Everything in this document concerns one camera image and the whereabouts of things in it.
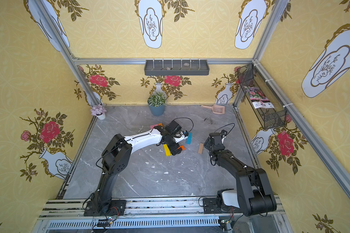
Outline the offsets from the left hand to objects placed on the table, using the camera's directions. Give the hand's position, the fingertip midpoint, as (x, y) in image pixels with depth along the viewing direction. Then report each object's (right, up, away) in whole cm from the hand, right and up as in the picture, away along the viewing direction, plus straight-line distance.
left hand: (178, 145), depth 95 cm
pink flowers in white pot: (-56, +23, +9) cm, 61 cm away
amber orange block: (-13, +13, +13) cm, 23 cm away
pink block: (-19, +12, +12) cm, 26 cm away
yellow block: (-7, -3, -1) cm, 8 cm away
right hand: (+21, +3, -2) cm, 22 cm away
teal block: (+7, +3, +5) cm, 9 cm away
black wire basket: (+56, +22, -7) cm, 60 cm away
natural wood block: (+15, -2, 0) cm, 15 cm away
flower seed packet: (+42, +27, -19) cm, 54 cm away
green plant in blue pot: (-15, +29, +8) cm, 34 cm away
